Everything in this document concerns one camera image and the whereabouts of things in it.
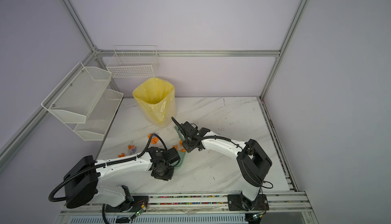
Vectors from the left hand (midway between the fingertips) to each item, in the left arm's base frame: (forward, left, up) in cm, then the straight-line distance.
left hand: (165, 179), depth 78 cm
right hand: (+18, -11, +5) cm, 22 cm away
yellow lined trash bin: (+53, +14, +7) cm, 55 cm away
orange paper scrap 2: (+24, +11, -2) cm, 27 cm away
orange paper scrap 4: (+20, -3, -3) cm, 20 cm away
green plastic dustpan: (+2, -8, +14) cm, 17 cm away
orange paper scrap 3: (+22, -6, -2) cm, 23 cm away
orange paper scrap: (+15, +29, -4) cm, 32 cm away
